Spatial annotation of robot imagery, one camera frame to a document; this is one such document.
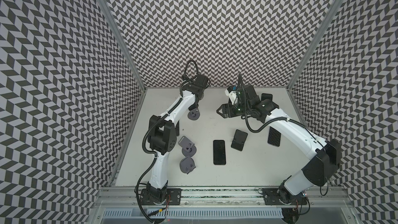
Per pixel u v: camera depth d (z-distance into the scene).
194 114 0.98
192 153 0.86
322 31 0.83
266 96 0.94
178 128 0.96
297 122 0.49
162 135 0.52
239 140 0.88
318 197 0.75
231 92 0.69
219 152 0.85
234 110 0.68
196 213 0.69
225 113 0.68
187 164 0.80
